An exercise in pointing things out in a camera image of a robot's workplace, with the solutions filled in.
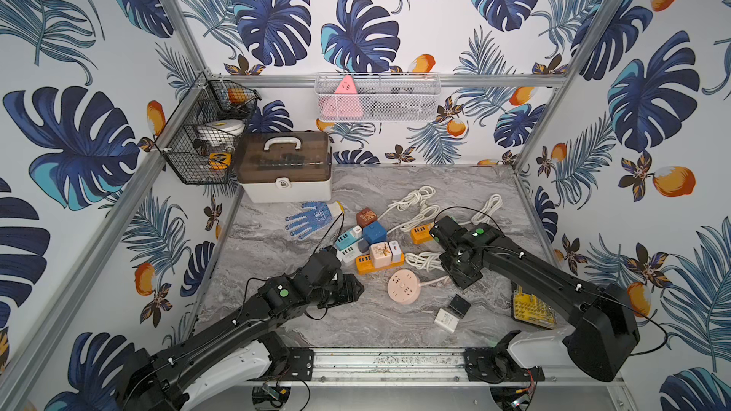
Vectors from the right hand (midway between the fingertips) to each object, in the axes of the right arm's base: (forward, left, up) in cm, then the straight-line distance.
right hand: (445, 270), depth 81 cm
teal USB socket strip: (+14, +30, -7) cm, 34 cm away
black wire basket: (+30, +72, +23) cm, 82 cm away
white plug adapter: (-11, 0, -8) cm, 14 cm away
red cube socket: (+19, +23, 0) cm, 30 cm away
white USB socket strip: (+9, +28, -7) cm, 30 cm away
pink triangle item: (+44, +30, +26) cm, 60 cm away
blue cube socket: (+14, +20, -2) cm, 25 cm away
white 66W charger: (+7, +14, -2) cm, 16 cm away
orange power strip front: (+5, +23, -6) cm, 25 cm away
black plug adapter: (-8, -4, -7) cm, 11 cm away
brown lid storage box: (+33, +51, +9) cm, 62 cm away
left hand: (-7, +24, +4) cm, 25 cm away
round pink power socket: (-3, +12, -5) cm, 13 cm away
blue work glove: (+24, +40, -7) cm, 48 cm away
